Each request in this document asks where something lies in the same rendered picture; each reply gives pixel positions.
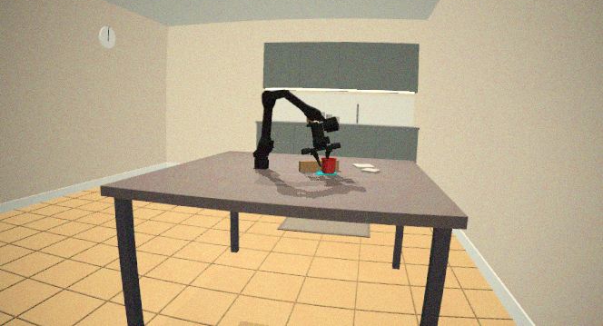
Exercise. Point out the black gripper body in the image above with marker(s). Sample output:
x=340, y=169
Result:
x=314, y=150

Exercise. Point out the red translucent cup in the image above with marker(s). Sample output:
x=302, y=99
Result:
x=328, y=166

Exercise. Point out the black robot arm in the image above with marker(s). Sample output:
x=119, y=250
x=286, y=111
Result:
x=265, y=144

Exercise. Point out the tan wooden bar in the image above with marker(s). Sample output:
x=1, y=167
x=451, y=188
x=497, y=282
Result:
x=312, y=166

